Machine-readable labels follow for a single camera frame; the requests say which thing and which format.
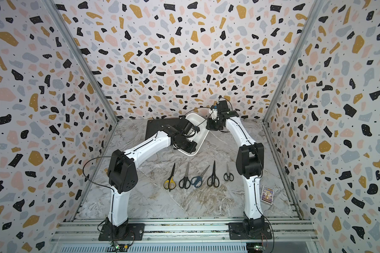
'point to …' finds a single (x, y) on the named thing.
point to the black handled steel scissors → (184, 182)
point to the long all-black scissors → (213, 180)
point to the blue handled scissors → (197, 181)
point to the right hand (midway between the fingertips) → (207, 126)
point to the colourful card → (267, 195)
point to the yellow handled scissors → (170, 183)
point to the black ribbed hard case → (157, 125)
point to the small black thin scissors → (228, 175)
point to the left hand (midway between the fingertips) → (197, 148)
